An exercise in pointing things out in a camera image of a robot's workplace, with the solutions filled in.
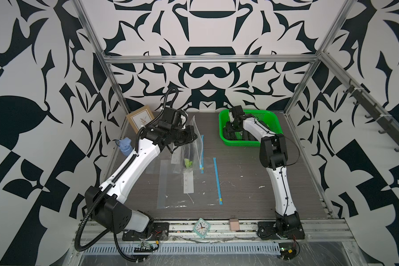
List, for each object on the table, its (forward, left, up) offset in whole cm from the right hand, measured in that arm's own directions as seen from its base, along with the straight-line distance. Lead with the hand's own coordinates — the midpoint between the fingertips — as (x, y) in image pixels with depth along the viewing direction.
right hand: (229, 124), depth 110 cm
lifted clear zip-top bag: (-18, +24, -5) cm, 31 cm away
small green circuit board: (-65, +42, 0) cm, 77 cm away
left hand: (-26, +21, +24) cm, 41 cm away
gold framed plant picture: (-5, +53, +14) cm, 55 cm away
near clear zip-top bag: (-41, +26, -3) cm, 48 cm away
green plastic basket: (+2, -25, +3) cm, 26 cm away
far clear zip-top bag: (-26, +39, -2) cm, 47 cm away
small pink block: (-58, +4, -2) cm, 58 cm away
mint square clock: (-59, +19, -1) cm, 62 cm away
